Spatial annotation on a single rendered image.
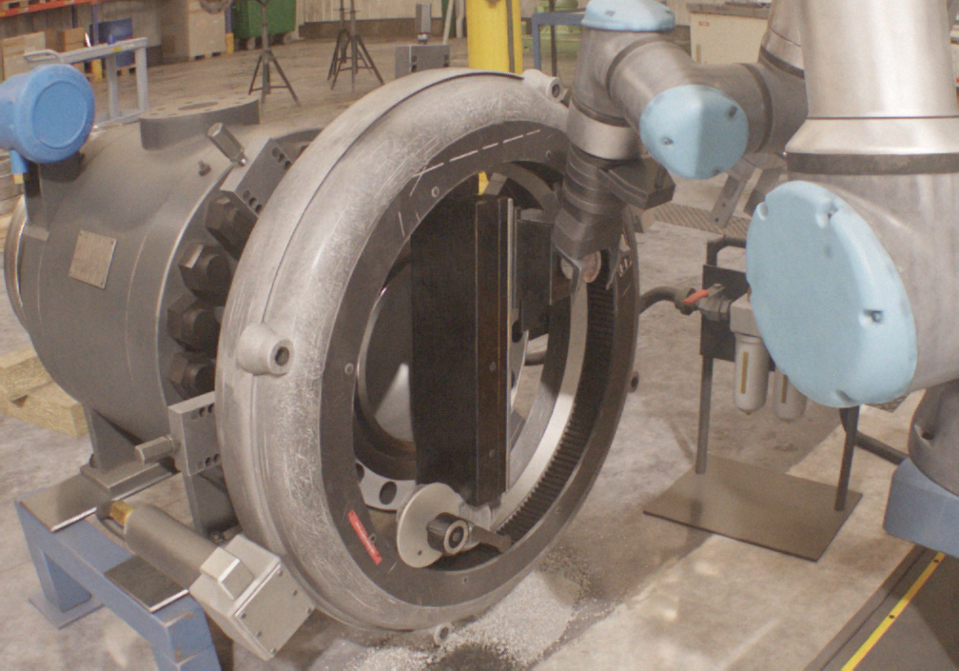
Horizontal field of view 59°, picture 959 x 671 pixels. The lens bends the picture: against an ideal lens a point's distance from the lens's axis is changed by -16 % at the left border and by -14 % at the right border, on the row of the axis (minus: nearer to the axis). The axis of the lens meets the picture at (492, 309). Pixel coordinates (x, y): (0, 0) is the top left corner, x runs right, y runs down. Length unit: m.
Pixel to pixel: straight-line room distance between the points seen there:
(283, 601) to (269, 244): 0.40
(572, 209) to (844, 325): 0.54
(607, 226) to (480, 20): 3.81
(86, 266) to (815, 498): 1.55
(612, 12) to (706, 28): 7.03
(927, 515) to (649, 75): 0.46
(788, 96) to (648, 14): 0.16
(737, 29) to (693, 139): 6.89
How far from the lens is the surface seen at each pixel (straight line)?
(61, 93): 1.59
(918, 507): 0.80
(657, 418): 2.50
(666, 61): 0.89
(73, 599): 1.95
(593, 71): 0.96
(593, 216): 1.06
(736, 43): 7.76
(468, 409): 1.20
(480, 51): 4.88
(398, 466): 1.34
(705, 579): 1.89
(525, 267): 1.18
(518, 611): 1.79
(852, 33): 0.61
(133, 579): 1.55
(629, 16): 0.93
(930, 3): 0.63
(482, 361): 1.18
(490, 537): 1.31
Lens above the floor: 1.10
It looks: 20 degrees down
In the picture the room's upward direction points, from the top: 2 degrees counter-clockwise
